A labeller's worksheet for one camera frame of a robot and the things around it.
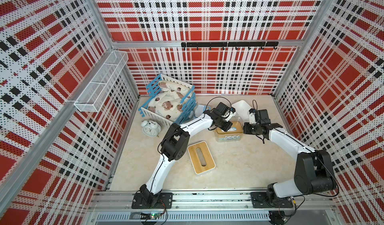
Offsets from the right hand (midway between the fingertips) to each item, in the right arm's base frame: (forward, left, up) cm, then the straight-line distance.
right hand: (245, 127), depth 90 cm
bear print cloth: (+21, +52, 0) cm, 56 cm away
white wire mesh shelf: (+16, +93, +14) cm, 96 cm away
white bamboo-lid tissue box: (-16, +28, -7) cm, 33 cm away
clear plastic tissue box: (-2, +6, -4) cm, 8 cm away
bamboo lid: (+5, +4, -5) cm, 8 cm away
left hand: (+3, +9, -3) cm, 10 cm away
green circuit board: (-44, +50, -7) cm, 67 cm away
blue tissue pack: (+17, +29, -4) cm, 34 cm away
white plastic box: (+21, -3, -9) cm, 23 cm away
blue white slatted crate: (+18, +36, +1) cm, 41 cm away
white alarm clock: (0, +59, 0) cm, 59 cm away
